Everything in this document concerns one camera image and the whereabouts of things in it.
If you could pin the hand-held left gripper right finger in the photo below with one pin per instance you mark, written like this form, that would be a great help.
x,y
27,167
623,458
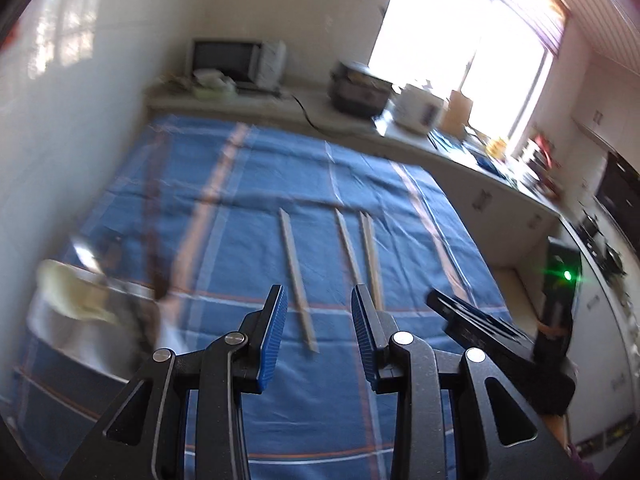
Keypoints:
x,y
362,340

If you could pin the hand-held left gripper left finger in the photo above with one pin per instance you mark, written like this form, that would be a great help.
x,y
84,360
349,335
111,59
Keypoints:
x,y
274,340

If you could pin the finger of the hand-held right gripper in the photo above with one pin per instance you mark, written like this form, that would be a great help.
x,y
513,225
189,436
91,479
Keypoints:
x,y
450,302
465,330

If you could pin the pale wooden chopstick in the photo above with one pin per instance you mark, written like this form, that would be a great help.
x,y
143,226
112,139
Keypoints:
x,y
375,260
367,255
347,247
297,280

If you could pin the white plastic utensil holder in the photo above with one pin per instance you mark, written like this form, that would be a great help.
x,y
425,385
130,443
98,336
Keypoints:
x,y
75,345

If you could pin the white kitchen base cabinets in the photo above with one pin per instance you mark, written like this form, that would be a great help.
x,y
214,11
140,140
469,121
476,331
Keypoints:
x,y
595,340

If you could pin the gas stove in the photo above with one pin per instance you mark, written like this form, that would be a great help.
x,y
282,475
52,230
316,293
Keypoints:
x,y
602,245

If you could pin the yellow box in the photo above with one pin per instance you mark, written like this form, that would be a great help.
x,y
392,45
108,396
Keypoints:
x,y
495,149

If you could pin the blue dish cloth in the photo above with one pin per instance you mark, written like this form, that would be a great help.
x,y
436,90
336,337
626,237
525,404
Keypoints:
x,y
450,142

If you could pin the blue plaid tablecloth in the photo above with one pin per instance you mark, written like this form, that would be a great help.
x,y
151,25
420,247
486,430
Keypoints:
x,y
250,175

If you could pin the spice rack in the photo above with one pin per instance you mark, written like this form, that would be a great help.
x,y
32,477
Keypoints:
x,y
540,152

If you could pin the black range hood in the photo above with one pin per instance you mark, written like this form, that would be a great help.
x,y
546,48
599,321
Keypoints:
x,y
620,195

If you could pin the wooden cutting board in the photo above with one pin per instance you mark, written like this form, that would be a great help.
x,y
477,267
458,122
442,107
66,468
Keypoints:
x,y
456,112

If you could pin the white pressure cooker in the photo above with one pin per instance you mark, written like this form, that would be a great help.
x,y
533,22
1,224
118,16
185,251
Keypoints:
x,y
417,110

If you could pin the dark brown rice cooker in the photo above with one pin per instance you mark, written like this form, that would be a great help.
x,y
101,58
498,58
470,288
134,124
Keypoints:
x,y
357,92

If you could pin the white upper cabinet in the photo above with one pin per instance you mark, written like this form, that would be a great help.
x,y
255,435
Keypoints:
x,y
610,110

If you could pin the kitchen window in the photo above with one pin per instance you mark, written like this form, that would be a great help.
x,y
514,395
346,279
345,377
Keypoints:
x,y
450,50

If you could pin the white microwave oven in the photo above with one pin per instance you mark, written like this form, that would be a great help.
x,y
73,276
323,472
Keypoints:
x,y
225,60

